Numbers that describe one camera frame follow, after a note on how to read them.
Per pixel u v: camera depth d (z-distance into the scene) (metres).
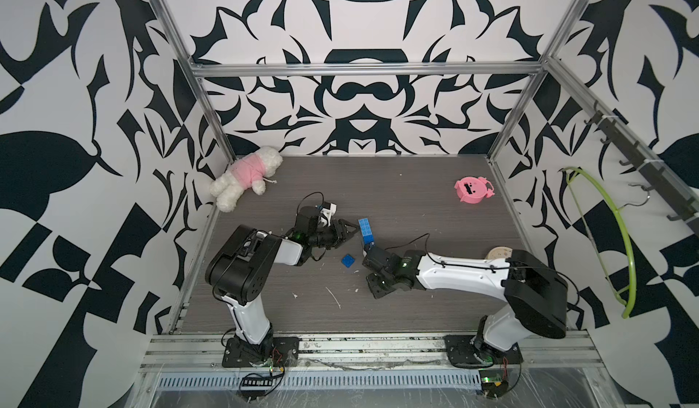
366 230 0.89
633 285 0.59
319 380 0.71
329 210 0.89
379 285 0.74
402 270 0.61
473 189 1.05
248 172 1.04
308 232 0.76
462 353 0.74
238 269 0.48
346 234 0.83
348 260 0.89
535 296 0.44
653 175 0.56
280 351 0.74
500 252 0.90
